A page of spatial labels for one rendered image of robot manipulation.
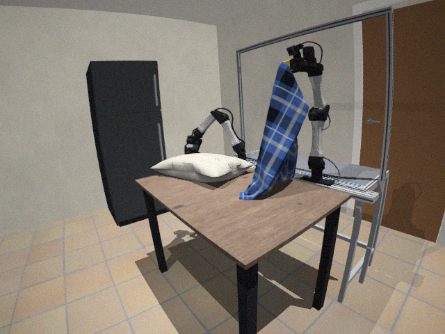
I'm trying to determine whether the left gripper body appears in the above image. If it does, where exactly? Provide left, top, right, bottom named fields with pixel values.
left=290, top=57, right=309, bottom=73

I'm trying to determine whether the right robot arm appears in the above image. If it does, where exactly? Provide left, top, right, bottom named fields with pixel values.
left=186, top=111, right=247, bottom=161

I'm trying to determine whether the blue plaid pillowcase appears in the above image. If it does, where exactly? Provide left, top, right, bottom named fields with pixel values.
left=239, top=61, right=309, bottom=200

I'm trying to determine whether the white pillow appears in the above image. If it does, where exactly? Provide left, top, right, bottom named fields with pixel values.
left=151, top=153, right=254, bottom=182

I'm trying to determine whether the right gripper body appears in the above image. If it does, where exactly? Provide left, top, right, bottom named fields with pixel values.
left=188, top=144, right=200, bottom=154

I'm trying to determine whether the grey metal top beam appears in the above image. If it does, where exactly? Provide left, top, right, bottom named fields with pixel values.
left=236, top=6, right=393, bottom=54

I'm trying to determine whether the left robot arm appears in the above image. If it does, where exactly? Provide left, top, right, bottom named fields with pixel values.
left=286, top=45, right=335, bottom=186

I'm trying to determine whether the grey slotted metal rail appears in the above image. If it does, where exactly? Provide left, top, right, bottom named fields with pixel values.
left=292, top=175, right=379, bottom=204

